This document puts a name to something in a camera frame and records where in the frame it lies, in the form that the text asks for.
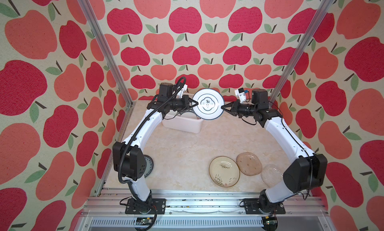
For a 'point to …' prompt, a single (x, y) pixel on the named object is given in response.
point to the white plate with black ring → (209, 103)
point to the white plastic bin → (183, 124)
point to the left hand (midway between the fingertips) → (200, 105)
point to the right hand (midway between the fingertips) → (225, 106)
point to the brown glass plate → (249, 163)
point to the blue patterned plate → (149, 166)
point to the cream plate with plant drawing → (224, 171)
